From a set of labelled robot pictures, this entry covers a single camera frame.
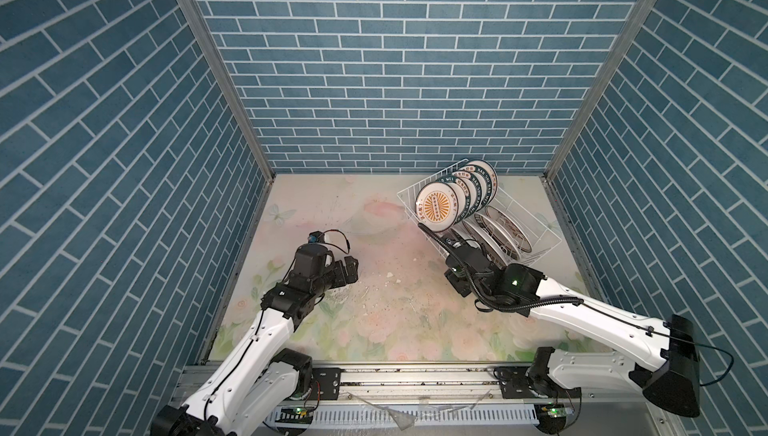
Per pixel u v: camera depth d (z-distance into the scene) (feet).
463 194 3.25
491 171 3.35
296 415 2.37
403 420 2.29
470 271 1.78
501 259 2.68
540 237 3.13
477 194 3.33
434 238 1.74
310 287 1.96
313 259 1.96
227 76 2.99
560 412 2.32
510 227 3.16
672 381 1.27
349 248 2.33
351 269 2.39
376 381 2.47
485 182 3.37
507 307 1.67
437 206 3.34
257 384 1.83
